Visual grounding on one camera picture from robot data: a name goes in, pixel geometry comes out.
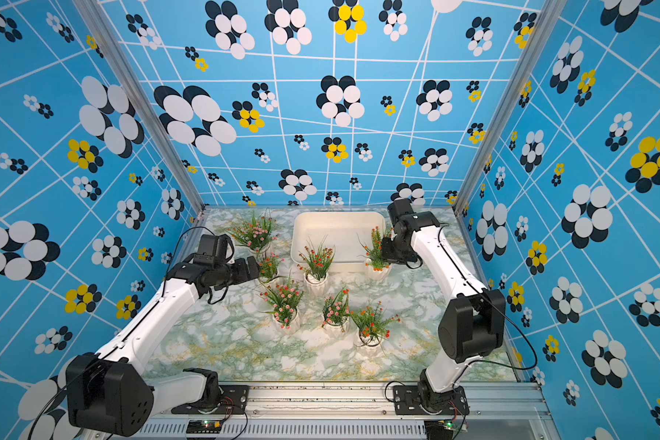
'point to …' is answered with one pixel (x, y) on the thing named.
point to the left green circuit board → (203, 426)
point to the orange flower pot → (377, 267)
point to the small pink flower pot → (269, 268)
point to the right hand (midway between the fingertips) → (394, 256)
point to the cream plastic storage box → (341, 229)
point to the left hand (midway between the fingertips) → (251, 268)
